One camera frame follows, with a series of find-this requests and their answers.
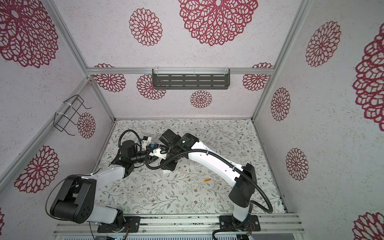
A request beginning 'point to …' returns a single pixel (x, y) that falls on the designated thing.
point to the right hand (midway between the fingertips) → (163, 162)
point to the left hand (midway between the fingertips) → (165, 153)
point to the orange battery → (207, 180)
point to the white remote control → (166, 172)
